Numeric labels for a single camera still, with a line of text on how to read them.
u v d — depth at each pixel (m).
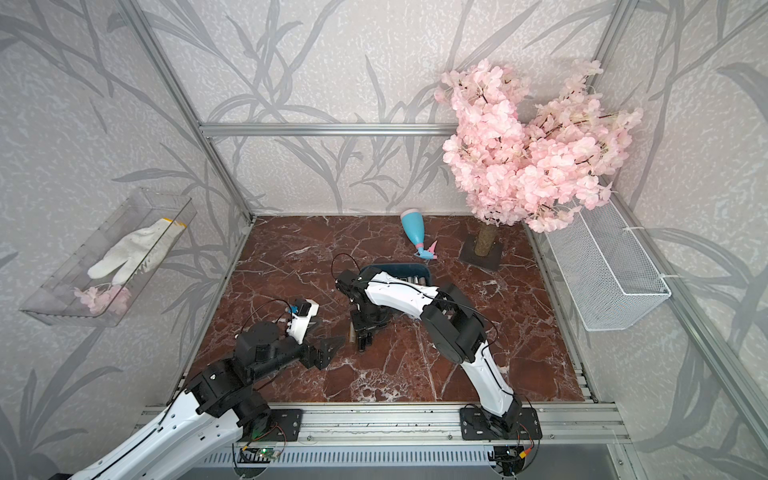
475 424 0.73
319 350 0.64
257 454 0.71
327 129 1.76
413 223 1.12
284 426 0.73
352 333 0.89
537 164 0.61
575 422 0.75
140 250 0.69
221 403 0.51
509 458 0.75
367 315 0.77
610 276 0.60
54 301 0.57
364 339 0.87
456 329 0.52
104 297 0.60
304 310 0.63
